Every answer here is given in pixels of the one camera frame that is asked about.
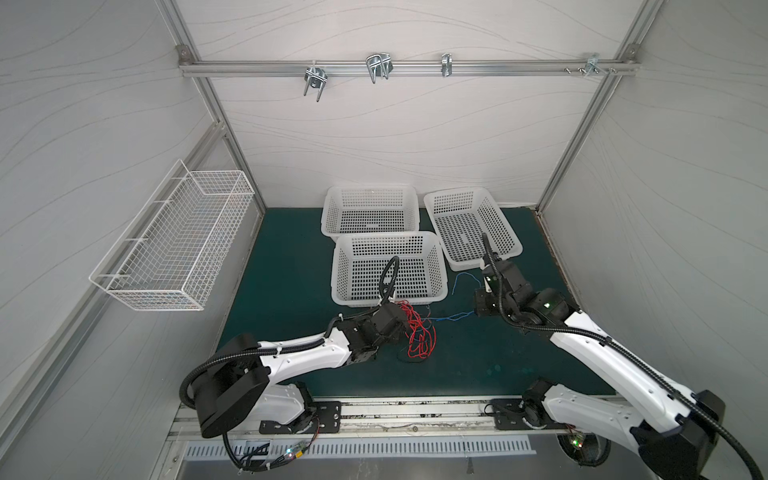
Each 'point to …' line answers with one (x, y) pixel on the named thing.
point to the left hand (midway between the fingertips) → (398, 315)
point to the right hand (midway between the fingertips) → (483, 286)
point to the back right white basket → (460, 217)
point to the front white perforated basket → (360, 258)
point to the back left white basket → (370, 208)
